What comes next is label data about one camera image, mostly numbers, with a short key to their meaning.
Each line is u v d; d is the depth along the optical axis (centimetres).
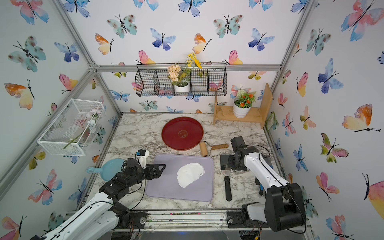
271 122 110
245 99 98
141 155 71
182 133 108
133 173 63
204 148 98
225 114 111
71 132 73
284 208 41
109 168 92
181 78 87
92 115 76
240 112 104
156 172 71
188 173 90
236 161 64
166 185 85
